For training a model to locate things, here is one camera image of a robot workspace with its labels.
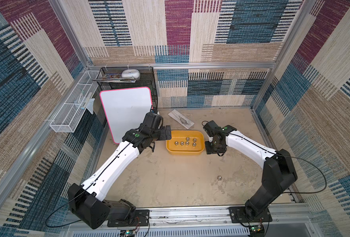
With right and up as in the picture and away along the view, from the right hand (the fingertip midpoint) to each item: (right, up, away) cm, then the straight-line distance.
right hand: (209, 149), depth 88 cm
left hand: (-27, +12, -10) cm, 31 cm away
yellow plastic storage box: (-17, +7, +15) cm, 23 cm away
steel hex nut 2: (-12, +2, +12) cm, 17 cm away
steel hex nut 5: (+5, -16, -2) cm, 17 cm away
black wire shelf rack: (-39, +43, +9) cm, 59 cm away
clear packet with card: (-16, +19, +26) cm, 36 cm away
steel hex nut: (-16, +2, +14) cm, 21 cm away
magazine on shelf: (-57, +43, +5) cm, 72 cm away
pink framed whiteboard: (-49, +24, -2) cm, 54 cm away
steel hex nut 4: (-7, +4, +14) cm, 16 cm away
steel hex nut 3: (-8, +1, +11) cm, 14 cm away
